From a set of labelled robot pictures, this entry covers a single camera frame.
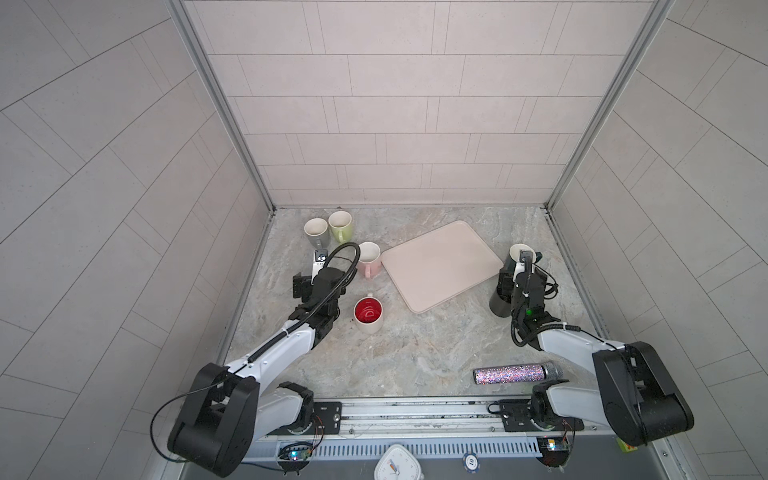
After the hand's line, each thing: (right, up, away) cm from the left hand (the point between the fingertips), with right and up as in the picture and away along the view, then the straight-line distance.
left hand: (323, 267), depth 87 cm
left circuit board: (-1, -38, -23) cm, 45 cm away
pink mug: (+13, +3, +7) cm, 15 cm away
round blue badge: (+38, -40, -21) cm, 60 cm away
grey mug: (-5, +10, +10) cm, 15 cm away
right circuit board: (+58, -40, -19) cm, 73 cm away
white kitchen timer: (+22, -39, -24) cm, 51 cm away
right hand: (+58, +1, +2) cm, 58 cm away
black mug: (+54, -13, +5) cm, 55 cm away
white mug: (+13, -14, 0) cm, 19 cm away
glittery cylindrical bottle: (+60, -25, -12) cm, 66 cm away
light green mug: (+3, +13, +12) cm, 18 cm away
